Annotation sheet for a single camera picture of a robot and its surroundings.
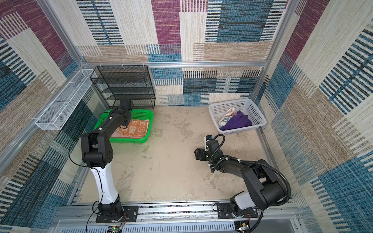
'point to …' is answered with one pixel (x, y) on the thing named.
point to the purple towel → (240, 120)
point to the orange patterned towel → (136, 128)
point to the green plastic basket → (140, 114)
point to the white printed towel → (230, 113)
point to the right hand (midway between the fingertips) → (200, 153)
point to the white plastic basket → (245, 107)
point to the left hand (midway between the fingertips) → (117, 116)
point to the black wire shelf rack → (117, 83)
